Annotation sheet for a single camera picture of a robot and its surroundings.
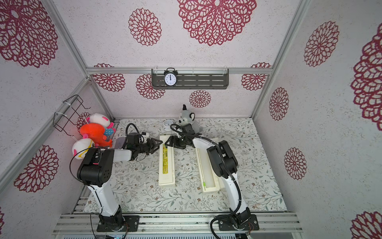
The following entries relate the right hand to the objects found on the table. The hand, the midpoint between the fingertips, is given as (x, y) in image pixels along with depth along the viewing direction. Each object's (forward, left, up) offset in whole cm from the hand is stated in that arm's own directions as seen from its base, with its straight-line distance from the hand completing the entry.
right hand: (168, 143), depth 97 cm
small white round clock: (+20, +4, -4) cm, 20 cm away
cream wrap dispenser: (-21, -2, +1) cm, 21 cm away
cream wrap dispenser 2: (-25, -27, -1) cm, 37 cm away
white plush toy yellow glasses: (-14, +43, +14) cm, 48 cm away
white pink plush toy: (+9, +44, +13) cm, 47 cm away
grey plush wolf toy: (+12, -12, +12) cm, 21 cm away
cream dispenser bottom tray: (-7, -21, -1) cm, 22 cm away
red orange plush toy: (-1, +42, +12) cm, 44 cm away
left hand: (0, +3, -1) cm, 3 cm away
